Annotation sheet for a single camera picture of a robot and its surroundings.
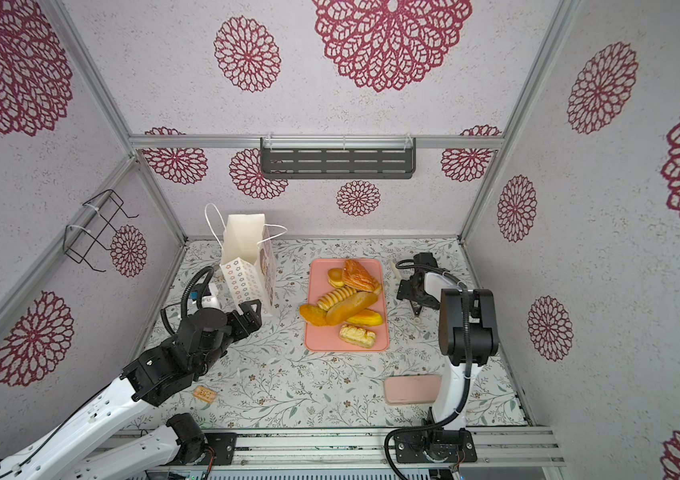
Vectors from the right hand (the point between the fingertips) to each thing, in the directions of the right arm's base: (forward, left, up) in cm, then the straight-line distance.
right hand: (418, 293), depth 102 cm
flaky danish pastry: (+1, +22, +7) cm, 23 cm away
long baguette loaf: (-10, +23, +6) cm, 26 cm away
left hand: (-23, +48, +22) cm, 57 cm away
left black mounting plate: (-47, +54, 0) cm, 72 cm away
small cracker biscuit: (-36, +62, +1) cm, 72 cm away
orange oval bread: (-12, +35, +4) cm, 37 cm away
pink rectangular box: (-32, +5, -2) cm, 32 cm away
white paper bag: (-10, +50, +25) cm, 57 cm away
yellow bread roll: (-11, +18, +1) cm, 21 cm away
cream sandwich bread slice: (-19, +21, +4) cm, 28 cm away
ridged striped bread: (-6, +31, +3) cm, 32 cm away
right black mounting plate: (-47, +4, +7) cm, 48 cm away
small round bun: (+3, +28, +4) cm, 29 cm away
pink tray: (-18, +30, 0) cm, 35 cm away
